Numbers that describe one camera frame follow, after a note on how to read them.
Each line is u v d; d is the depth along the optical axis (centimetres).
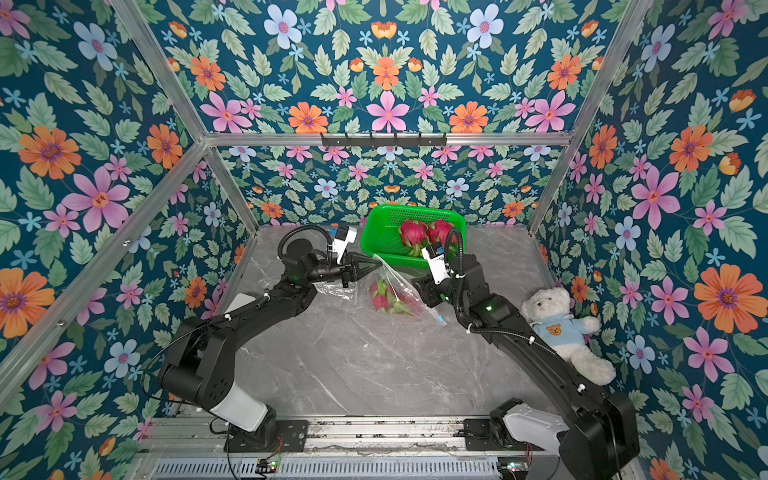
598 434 38
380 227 116
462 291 57
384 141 92
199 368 45
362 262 72
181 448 72
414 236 107
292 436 74
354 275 72
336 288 97
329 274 70
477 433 74
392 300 82
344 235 69
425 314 76
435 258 65
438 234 106
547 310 86
